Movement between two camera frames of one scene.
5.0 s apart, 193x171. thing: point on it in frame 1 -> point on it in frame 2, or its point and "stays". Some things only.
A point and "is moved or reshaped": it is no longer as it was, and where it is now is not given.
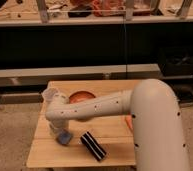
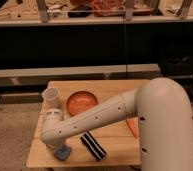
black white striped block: x=91 y=144 stays
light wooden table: x=101 y=142 stays
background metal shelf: x=82 y=12 stays
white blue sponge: x=64 y=138 is moved or reshaped
